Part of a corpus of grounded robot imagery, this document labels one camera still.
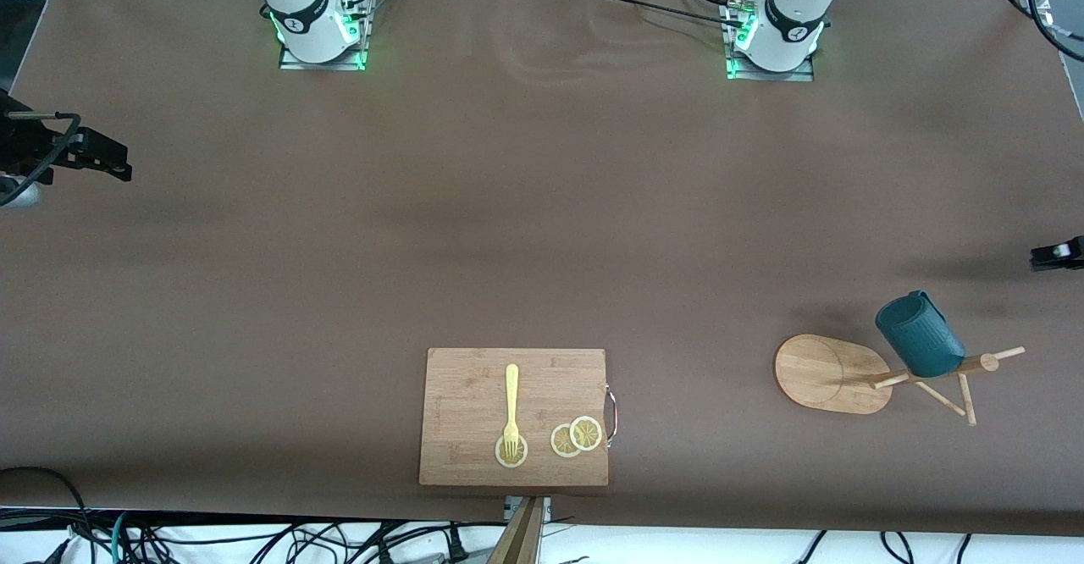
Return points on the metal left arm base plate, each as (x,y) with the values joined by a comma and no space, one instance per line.
(800,75)

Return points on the wooden mug rack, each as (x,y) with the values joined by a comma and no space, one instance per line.
(821,373)

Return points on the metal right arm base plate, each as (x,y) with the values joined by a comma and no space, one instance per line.
(292,64)

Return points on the brown table cover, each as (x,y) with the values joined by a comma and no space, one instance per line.
(542,166)

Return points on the black power plug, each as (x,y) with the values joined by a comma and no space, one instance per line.
(457,547)

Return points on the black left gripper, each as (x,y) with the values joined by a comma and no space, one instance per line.
(1069,254)

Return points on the wooden cutting board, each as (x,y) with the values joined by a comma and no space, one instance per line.
(466,403)

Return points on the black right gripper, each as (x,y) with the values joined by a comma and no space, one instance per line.
(25,142)

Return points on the lemon slice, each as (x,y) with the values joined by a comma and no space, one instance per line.
(560,444)
(500,458)
(586,433)

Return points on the yellow plastic fork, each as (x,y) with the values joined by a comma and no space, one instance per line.
(511,395)

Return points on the wooden camera mount bracket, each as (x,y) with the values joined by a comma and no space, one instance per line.
(521,539)

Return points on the teal mug with yellow inside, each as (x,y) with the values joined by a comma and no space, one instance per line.
(923,340)

